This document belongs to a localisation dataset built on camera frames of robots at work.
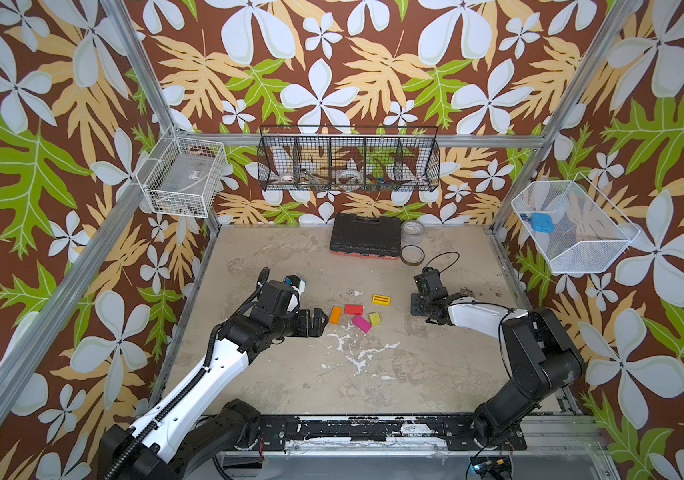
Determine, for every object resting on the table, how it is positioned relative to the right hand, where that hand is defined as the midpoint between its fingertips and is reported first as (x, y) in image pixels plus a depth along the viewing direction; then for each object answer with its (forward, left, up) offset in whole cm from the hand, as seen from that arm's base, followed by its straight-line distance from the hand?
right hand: (418, 300), depth 97 cm
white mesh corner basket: (+7, -41, +25) cm, 48 cm away
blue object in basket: (+12, -34, +24) cm, 43 cm away
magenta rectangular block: (-7, +18, -2) cm, 20 cm away
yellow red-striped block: (+1, +12, -1) cm, 12 cm away
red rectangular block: (-2, +21, -1) cm, 21 cm away
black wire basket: (+36, +22, +30) cm, 52 cm away
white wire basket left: (+24, +72, +33) cm, 82 cm away
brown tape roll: (+21, -2, -2) cm, 21 cm away
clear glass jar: (+31, -3, 0) cm, 31 cm away
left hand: (-13, +33, +15) cm, 38 cm away
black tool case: (+27, +15, +2) cm, 31 cm away
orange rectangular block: (-4, +27, -2) cm, 28 cm away
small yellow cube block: (-6, +15, 0) cm, 16 cm away
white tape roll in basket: (+34, +22, +25) cm, 47 cm away
